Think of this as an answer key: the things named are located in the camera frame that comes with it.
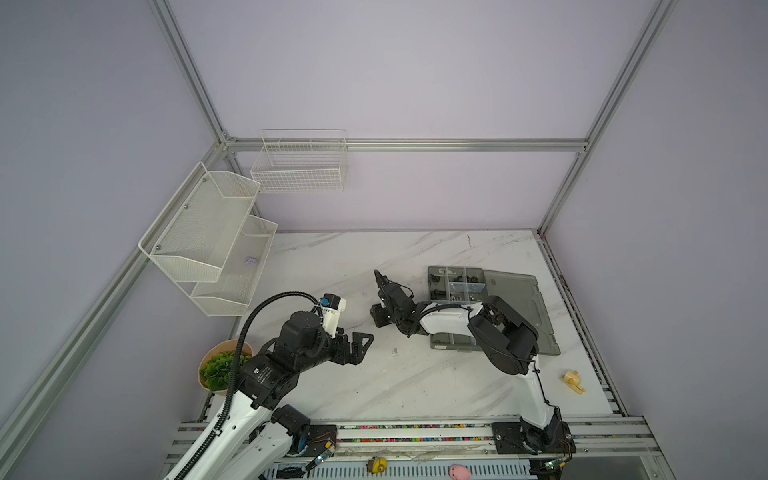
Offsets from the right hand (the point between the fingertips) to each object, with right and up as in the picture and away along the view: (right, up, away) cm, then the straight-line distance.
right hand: (372, 310), depth 96 cm
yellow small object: (+3, -32, -28) cm, 42 cm away
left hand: (-2, -2, -25) cm, 26 cm away
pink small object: (+22, -33, -28) cm, 49 cm away
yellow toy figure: (+56, -16, -16) cm, 60 cm away
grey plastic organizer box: (+54, +4, +12) cm, 55 cm away
